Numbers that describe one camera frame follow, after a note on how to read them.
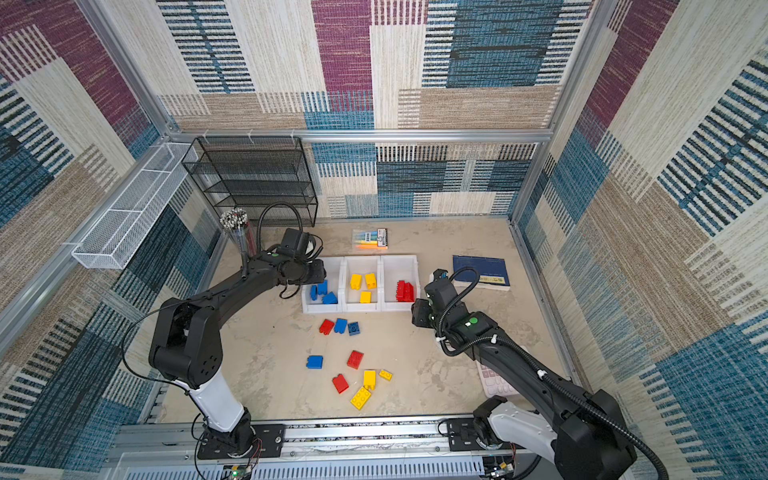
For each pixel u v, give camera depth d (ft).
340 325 3.01
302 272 2.58
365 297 3.11
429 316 2.33
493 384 2.65
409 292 3.22
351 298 3.17
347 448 2.39
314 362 2.85
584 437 1.27
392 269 3.45
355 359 2.79
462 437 2.39
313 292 3.17
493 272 3.32
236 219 3.17
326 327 3.02
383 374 2.71
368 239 3.68
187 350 1.55
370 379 2.66
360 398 2.56
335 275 3.19
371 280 3.28
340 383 2.67
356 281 3.28
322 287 3.22
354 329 3.00
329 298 3.19
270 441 2.40
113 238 2.35
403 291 3.17
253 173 3.53
